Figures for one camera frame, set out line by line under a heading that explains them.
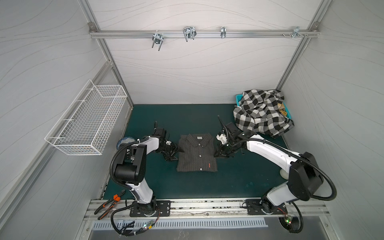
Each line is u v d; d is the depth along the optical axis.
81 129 0.67
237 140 0.62
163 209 0.74
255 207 0.73
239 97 1.13
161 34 0.78
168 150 0.81
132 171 0.46
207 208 0.75
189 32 0.77
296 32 0.77
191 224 0.70
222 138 0.79
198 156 0.88
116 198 0.75
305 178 0.43
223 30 0.72
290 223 0.72
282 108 1.04
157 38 0.79
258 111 1.04
